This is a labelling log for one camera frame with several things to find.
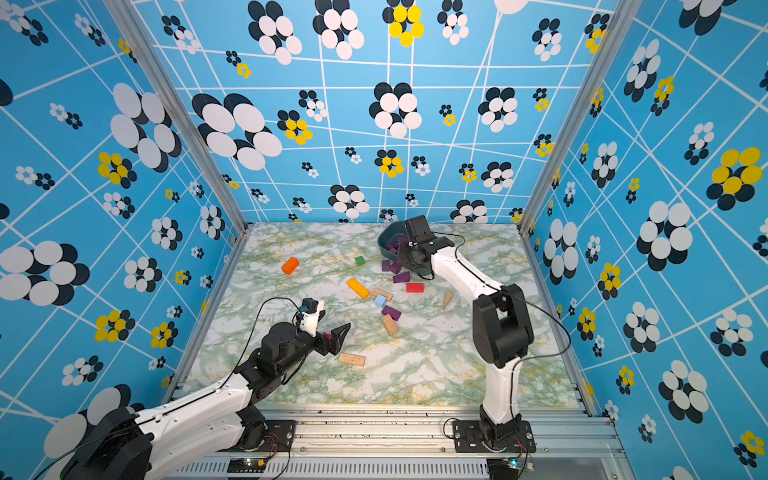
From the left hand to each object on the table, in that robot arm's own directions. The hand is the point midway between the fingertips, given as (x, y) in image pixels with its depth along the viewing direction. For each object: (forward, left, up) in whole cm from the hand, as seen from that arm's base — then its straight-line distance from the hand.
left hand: (340, 317), depth 81 cm
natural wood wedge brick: (+14, -33, -11) cm, 37 cm away
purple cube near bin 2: (+25, -15, -10) cm, 31 cm away
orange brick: (+26, +23, -11) cm, 37 cm away
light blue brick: (+11, -10, -10) cm, 18 cm away
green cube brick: (+29, -2, -11) cm, 31 cm away
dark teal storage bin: (+39, -13, -9) cm, 42 cm away
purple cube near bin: (+26, -12, -11) cm, 31 cm away
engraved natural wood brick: (+14, -13, -12) cm, 22 cm away
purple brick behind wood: (+7, -15, -11) cm, 20 cm away
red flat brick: (+18, -21, -12) cm, 30 cm away
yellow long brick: (+18, -2, -12) cm, 22 cm away
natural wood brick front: (-8, -3, -11) cm, 14 cm away
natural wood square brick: (+3, -13, -11) cm, 17 cm away
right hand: (+23, -19, +1) cm, 30 cm away
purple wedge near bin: (+22, -17, -13) cm, 31 cm away
